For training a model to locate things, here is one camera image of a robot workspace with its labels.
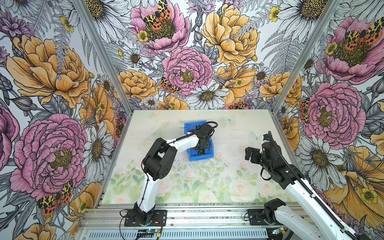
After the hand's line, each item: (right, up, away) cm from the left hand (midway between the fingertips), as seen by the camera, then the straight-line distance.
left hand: (201, 147), depth 98 cm
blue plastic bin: (-6, -4, -1) cm, 7 cm away
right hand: (+26, -1, -19) cm, 32 cm away
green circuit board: (-26, -35, -26) cm, 51 cm away
